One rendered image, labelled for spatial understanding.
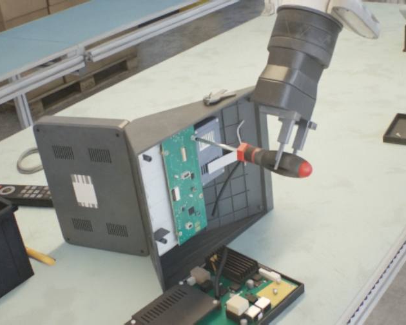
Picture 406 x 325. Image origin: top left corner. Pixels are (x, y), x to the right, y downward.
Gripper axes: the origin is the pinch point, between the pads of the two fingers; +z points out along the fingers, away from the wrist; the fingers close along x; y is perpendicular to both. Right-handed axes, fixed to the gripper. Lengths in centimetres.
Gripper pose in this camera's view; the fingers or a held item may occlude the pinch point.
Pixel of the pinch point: (281, 171)
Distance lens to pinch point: 64.6
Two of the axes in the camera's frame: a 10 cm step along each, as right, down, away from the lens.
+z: -3.0, 9.5, 0.0
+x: -6.1, -2.0, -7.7
